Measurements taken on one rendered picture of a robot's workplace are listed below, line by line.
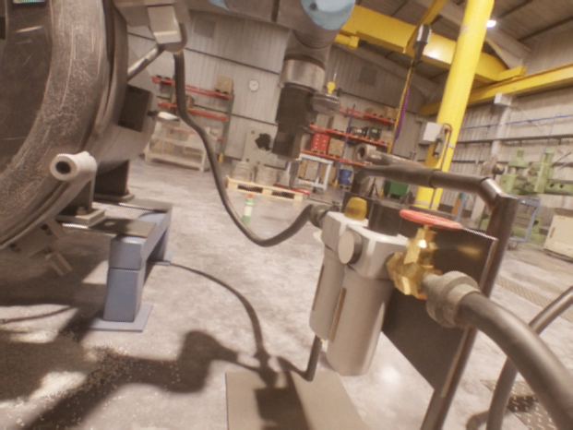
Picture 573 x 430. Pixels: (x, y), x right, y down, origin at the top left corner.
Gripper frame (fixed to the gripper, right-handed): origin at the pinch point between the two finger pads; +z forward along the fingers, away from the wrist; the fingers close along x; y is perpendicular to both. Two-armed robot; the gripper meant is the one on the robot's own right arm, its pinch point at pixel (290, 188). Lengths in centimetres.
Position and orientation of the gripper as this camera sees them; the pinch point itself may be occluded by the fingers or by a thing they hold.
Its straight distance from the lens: 62.4
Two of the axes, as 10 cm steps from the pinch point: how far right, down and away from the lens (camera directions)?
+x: -2.0, 1.0, -9.7
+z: -2.1, 9.7, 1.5
